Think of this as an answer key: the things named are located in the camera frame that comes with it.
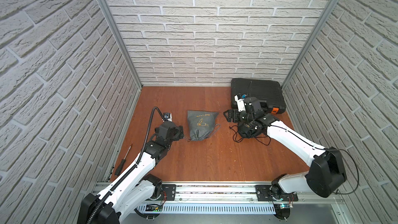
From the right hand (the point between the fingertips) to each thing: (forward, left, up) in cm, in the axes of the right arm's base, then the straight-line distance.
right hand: (232, 112), depth 84 cm
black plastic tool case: (+25, -34, -14) cm, 45 cm away
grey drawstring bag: (-1, +18, -9) cm, 20 cm away
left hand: (-4, +32, -2) cm, 32 cm away
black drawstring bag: (-5, -11, -13) cm, 18 cm away
